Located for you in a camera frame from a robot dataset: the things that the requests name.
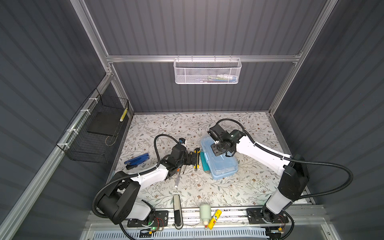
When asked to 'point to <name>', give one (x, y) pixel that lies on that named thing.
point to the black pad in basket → (106, 123)
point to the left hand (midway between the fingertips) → (190, 154)
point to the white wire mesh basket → (207, 71)
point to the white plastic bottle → (205, 212)
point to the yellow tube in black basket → (123, 115)
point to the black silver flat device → (178, 216)
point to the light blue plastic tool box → (220, 166)
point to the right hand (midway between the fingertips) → (219, 149)
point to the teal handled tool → (204, 162)
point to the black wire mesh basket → (92, 135)
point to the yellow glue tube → (213, 220)
